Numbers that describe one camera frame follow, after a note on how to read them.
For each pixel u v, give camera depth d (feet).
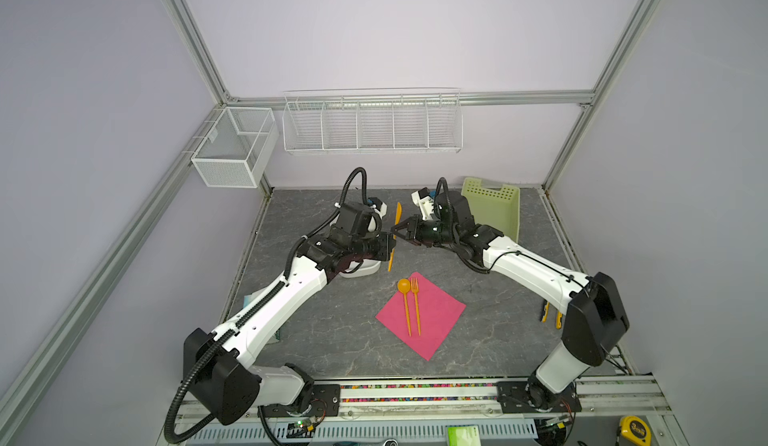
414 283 3.08
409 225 2.38
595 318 1.44
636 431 2.23
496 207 3.68
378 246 2.19
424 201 2.46
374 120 3.56
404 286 3.07
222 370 1.25
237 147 3.34
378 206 2.27
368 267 3.01
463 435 2.22
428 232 2.31
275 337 2.70
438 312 2.87
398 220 2.58
